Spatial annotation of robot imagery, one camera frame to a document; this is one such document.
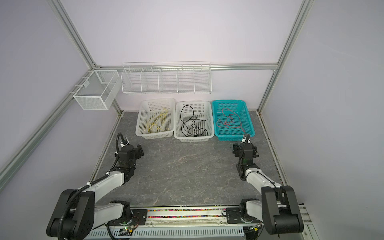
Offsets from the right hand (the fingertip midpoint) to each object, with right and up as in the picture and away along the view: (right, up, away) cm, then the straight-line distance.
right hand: (246, 145), depth 89 cm
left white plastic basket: (-68, +26, +31) cm, 79 cm away
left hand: (-69, -2, 0) cm, 69 cm away
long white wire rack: (-50, +44, +10) cm, 68 cm away
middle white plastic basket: (-25, +26, +27) cm, 45 cm away
